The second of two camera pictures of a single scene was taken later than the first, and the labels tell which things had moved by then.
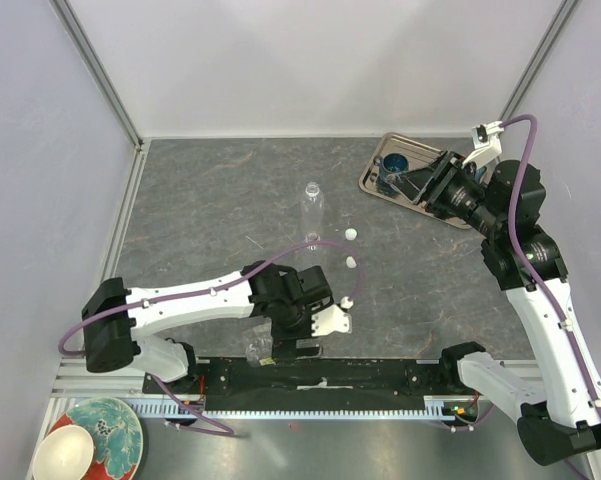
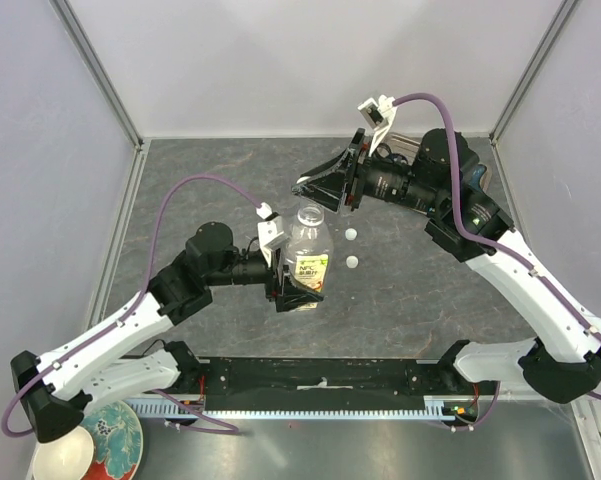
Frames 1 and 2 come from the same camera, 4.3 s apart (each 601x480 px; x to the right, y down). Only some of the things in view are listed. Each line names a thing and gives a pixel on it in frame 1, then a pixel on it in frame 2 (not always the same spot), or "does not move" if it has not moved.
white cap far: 351,234 does not move
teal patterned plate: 116,433 does not move
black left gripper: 285,344 -> 290,298
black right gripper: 448,170 -> 328,183
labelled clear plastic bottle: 258,344 -> 309,253
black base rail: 312,384 does not move
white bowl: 64,453 does not move
